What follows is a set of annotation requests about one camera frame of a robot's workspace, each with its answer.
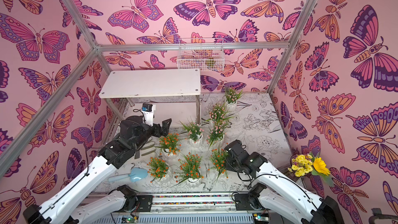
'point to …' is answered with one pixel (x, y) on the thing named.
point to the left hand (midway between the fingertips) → (164, 116)
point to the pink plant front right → (216, 137)
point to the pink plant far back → (231, 97)
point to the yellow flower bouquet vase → (309, 165)
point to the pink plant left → (195, 134)
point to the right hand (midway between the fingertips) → (227, 163)
